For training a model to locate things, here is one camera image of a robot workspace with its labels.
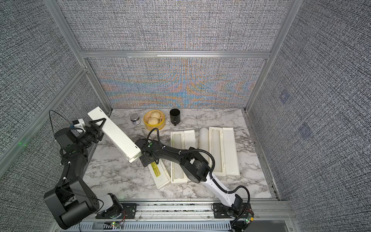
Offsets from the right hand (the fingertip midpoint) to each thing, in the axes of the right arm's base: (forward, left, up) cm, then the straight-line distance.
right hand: (151, 155), depth 92 cm
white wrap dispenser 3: (+3, -45, +6) cm, 46 cm away
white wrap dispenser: (-2, +12, +23) cm, 26 cm away
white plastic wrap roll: (-13, -7, +3) cm, 15 cm away
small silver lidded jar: (+28, +15, +4) cm, 32 cm away
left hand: (+7, +19, +26) cm, 33 cm away
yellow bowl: (+27, 0, +4) cm, 27 cm away
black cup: (+29, -15, +5) cm, 32 cm away
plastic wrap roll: (+8, -34, +3) cm, 35 cm away
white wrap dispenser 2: (+8, -19, +6) cm, 22 cm away
